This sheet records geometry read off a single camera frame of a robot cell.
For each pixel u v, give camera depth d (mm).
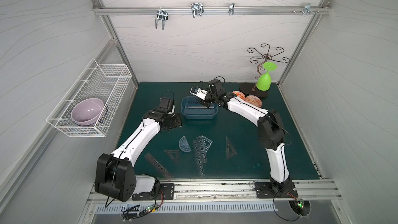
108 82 782
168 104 661
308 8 765
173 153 854
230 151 876
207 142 905
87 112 613
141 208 701
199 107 859
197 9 765
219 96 733
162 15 783
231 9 787
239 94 1102
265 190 730
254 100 1076
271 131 538
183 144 886
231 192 749
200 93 801
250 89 1158
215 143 905
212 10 796
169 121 677
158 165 817
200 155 846
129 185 465
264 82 912
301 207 715
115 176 399
